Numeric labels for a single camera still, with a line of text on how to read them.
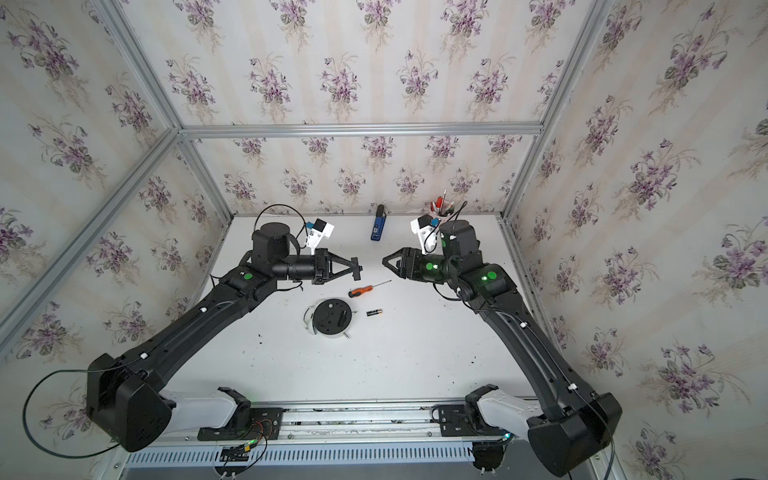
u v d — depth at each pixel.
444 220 0.62
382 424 0.75
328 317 0.88
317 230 0.67
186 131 0.93
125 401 0.38
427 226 0.62
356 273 0.69
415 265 0.59
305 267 0.63
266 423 0.73
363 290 0.96
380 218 1.17
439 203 1.11
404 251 0.61
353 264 0.69
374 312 0.93
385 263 0.66
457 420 0.73
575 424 0.36
